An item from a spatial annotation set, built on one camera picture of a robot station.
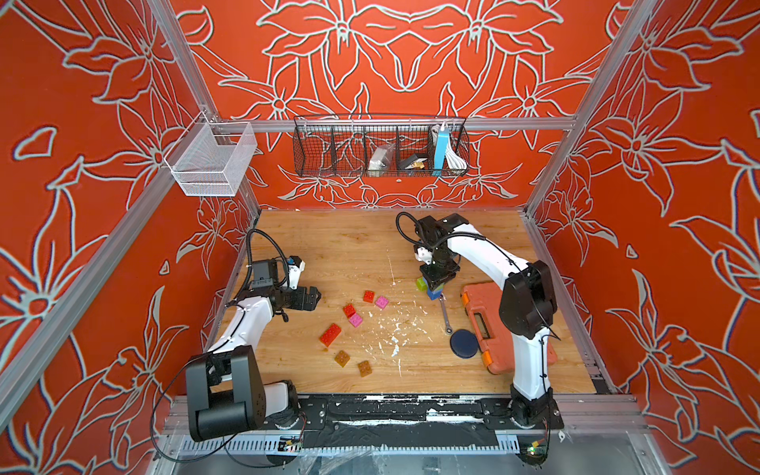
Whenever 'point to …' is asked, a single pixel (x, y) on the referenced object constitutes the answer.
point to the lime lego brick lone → (421, 284)
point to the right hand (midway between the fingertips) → (429, 284)
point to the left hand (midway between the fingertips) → (303, 291)
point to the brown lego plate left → (342, 358)
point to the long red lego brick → (330, 334)
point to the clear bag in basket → (380, 159)
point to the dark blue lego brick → (434, 294)
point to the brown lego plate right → (365, 368)
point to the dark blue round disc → (463, 343)
